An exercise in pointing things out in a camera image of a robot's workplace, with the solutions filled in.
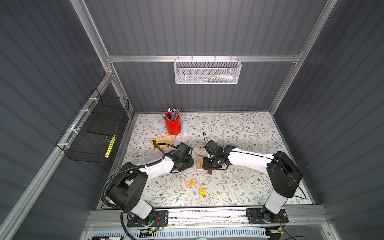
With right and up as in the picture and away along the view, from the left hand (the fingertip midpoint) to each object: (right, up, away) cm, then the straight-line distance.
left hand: (193, 163), depth 90 cm
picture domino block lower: (-2, -10, -6) cm, 12 cm away
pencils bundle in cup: (-14, +31, +12) cm, 36 cm away
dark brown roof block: (+10, -5, -1) cm, 11 cm away
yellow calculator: (-18, +13, +14) cm, 27 cm away
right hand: (+7, -2, -2) cm, 8 cm away
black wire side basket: (-51, +17, -18) cm, 56 cm away
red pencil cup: (-14, +22, +12) cm, 28 cm away
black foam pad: (-44, +24, -15) cm, 52 cm away
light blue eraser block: (-6, +22, +18) cm, 29 cm away
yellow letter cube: (+5, -13, -9) cm, 17 cm away
